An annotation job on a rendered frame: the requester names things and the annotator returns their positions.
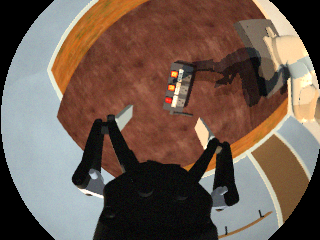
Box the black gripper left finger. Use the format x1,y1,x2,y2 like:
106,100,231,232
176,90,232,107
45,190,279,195
72,104,155,198

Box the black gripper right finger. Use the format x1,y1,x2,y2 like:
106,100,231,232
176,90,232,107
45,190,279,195
172,118,239,212

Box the grey power strip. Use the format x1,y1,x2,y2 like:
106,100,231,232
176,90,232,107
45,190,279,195
163,62,194,117

